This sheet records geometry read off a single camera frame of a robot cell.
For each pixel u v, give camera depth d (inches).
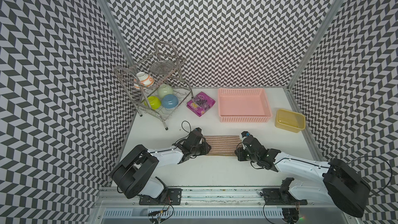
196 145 28.0
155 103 39.3
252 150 25.8
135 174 16.8
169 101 38.3
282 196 25.6
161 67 42.7
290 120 39.2
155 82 33.3
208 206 28.0
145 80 30.9
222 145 35.1
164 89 42.2
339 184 16.2
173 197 28.5
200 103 40.9
